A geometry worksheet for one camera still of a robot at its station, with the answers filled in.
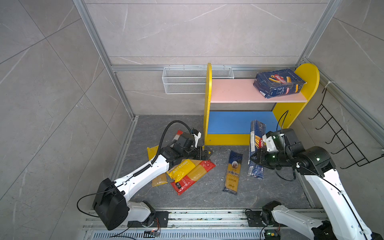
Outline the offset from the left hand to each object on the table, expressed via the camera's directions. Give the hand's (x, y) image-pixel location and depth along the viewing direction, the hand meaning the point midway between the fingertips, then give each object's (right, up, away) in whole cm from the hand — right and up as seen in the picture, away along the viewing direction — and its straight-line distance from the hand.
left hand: (206, 149), depth 77 cm
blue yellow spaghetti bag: (+16, -19, +8) cm, 26 cm away
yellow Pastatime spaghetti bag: (-14, -14, +10) cm, 23 cm away
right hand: (+20, -2, -11) cm, 23 cm away
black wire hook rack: (+60, -2, -18) cm, 63 cm away
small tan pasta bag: (-26, -19, +8) cm, 33 cm away
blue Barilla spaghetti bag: (+23, +10, -11) cm, 27 cm away
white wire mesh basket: (-8, +44, +24) cm, 51 cm away
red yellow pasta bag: (-1, -13, +13) cm, 18 cm away
